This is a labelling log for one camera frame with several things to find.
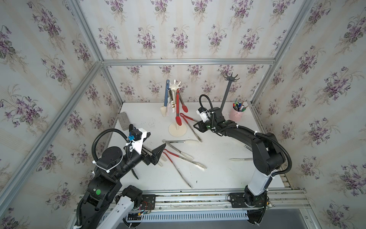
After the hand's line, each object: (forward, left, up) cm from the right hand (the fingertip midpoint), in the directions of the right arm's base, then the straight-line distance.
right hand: (198, 124), depth 92 cm
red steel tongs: (0, +13, +23) cm, 26 cm away
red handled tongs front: (-24, -1, -11) cm, 27 cm away
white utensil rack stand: (+2, +12, -11) cm, 16 cm away
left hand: (-25, +20, +23) cm, 40 cm away
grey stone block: (+8, +55, -8) cm, 56 cm away
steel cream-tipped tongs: (-7, +7, -10) cm, 14 cm away
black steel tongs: (-29, +38, -9) cm, 49 cm away
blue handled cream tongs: (+2, +22, +12) cm, 25 cm away
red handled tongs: (+16, +11, -11) cm, 22 cm away
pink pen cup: (+12, -28, -3) cm, 31 cm away
